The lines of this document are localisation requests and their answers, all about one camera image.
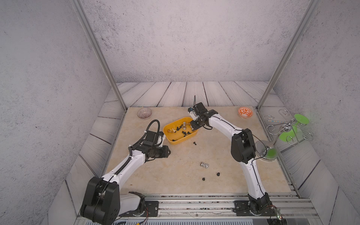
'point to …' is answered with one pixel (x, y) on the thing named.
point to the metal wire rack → (282, 117)
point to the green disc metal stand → (266, 151)
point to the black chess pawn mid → (194, 143)
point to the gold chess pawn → (168, 131)
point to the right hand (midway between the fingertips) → (194, 123)
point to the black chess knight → (184, 132)
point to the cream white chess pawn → (174, 131)
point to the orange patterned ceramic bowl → (245, 112)
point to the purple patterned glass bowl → (144, 113)
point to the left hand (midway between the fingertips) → (170, 152)
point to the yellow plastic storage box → (178, 136)
